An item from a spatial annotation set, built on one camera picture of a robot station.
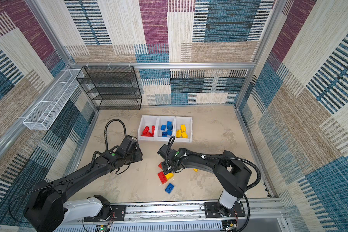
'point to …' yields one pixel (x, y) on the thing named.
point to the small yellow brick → (195, 170)
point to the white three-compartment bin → (157, 120)
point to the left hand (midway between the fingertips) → (140, 152)
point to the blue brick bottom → (169, 188)
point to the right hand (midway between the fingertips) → (169, 170)
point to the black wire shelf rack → (111, 87)
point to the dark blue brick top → (164, 134)
